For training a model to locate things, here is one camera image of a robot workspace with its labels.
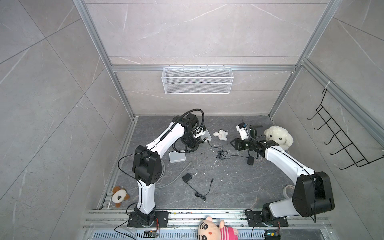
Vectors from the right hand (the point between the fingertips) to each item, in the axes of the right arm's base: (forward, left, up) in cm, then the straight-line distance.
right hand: (233, 140), depth 89 cm
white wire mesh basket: (+39, +21, +17) cm, 47 cm away
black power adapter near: (-18, +29, -12) cm, 36 cm away
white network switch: (+12, +15, -11) cm, 22 cm away
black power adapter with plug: (-2, +5, -13) cm, 14 cm away
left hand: (-3, +23, +1) cm, 24 cm away
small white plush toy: (+11, +4, -10) cm, 16 cm away
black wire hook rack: (-24, -42, +19) cm, 52 cm away
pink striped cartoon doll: (-44, +18, -5) cm, 48 cm away
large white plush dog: (-2, -26, +5) cm, 26 cm away
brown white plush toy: (-28, +65, -9) cm, 71 cm away
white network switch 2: (-6, +36, -9) cm, 37 cm away
